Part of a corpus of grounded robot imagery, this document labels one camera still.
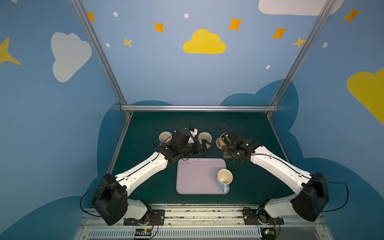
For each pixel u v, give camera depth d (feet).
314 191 1.34
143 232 2.38
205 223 2.41
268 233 2.40
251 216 2.46
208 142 2.35
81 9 2.27
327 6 2.28
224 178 2.81
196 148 2.25
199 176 2.90
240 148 1.88
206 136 3.19
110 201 1.33
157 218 2.42
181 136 1.94
